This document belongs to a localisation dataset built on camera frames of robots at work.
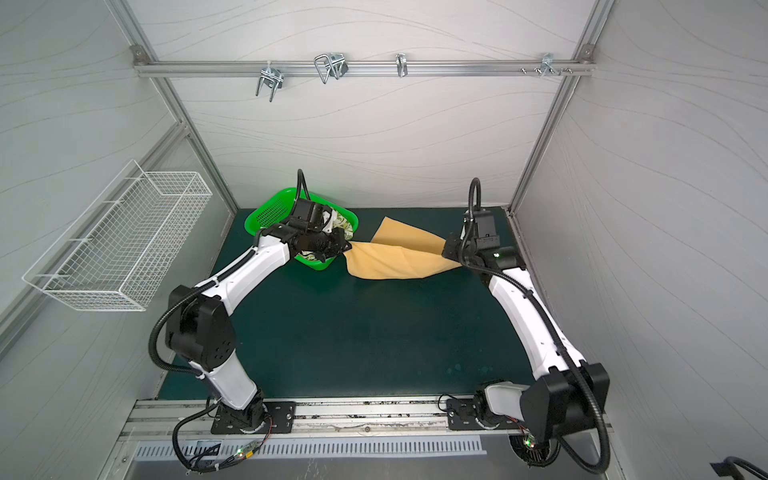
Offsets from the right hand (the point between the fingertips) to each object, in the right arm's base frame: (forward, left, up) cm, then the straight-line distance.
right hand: (456, 236), depth 80 cm
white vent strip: (-50, +63, -24) cm, 84 cm away
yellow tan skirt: (-2, +16, -6) cm, 17 cm away
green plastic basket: (+27, +64, -18) cm, 72 cm away
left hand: (+1, +28, -5) cm, 29 cm away
